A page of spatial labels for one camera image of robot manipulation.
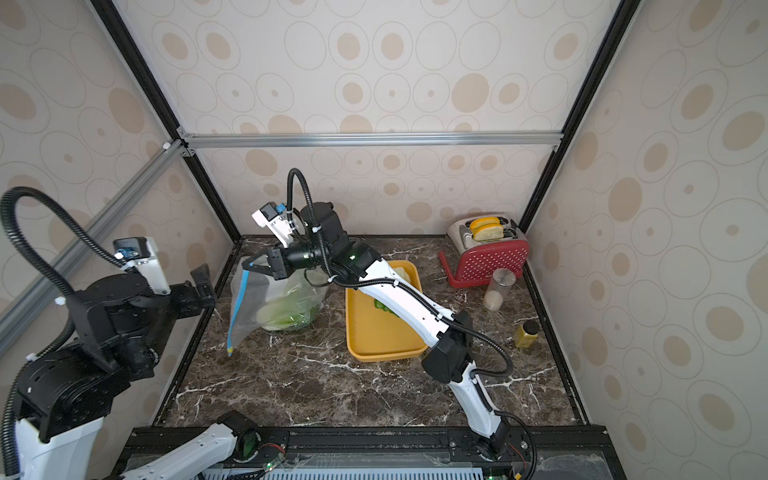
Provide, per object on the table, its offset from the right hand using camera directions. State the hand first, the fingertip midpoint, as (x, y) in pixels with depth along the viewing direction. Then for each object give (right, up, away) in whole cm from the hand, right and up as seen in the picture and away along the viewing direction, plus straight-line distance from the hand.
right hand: (260, 259), depth 63 cm
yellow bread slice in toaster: (+57, +12, +32) cm, 67 cm away
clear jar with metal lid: (+61, -7, +27) cm, 67 cm away
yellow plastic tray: (+22, -24, +32) cm, 45 cm away
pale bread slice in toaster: (+58, +9, +32) cm, 67 cm away
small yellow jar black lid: (+66, -21, +22) cm, 73 cm away
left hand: (-8, -2, -9) cm, 12 cm away
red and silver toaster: (+53, -1, +32) cm, 62 cm away
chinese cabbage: (-2, -15, +23) cm, 28 cm away
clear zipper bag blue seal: (-13, -13, +29) cm, 34 cm away
